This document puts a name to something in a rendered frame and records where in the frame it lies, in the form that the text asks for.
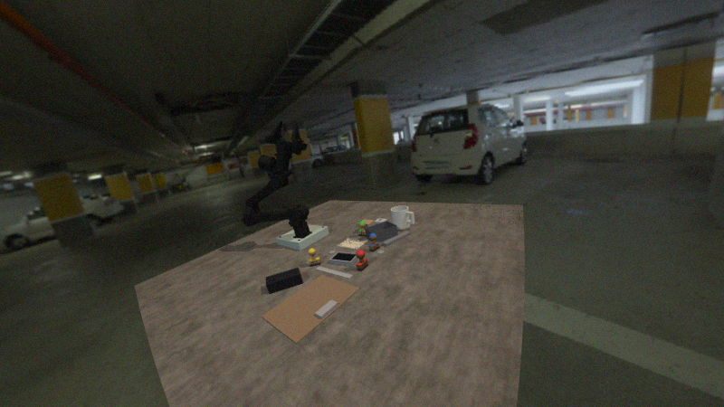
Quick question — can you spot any yellow rubber stamp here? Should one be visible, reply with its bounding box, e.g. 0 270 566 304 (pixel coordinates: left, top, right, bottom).
308 248 320 267

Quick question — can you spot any cream inspection card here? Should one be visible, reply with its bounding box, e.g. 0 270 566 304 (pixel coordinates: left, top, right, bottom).
337 238 367 250

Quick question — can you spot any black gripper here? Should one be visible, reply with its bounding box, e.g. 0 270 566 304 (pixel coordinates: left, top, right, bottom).
265 120 308 161

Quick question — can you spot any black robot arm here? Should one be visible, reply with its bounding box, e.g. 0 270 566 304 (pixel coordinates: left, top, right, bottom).
243 155 312 238

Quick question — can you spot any blue-handled rubber stamp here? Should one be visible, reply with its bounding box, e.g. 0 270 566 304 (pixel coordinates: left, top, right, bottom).
369 233 380 251

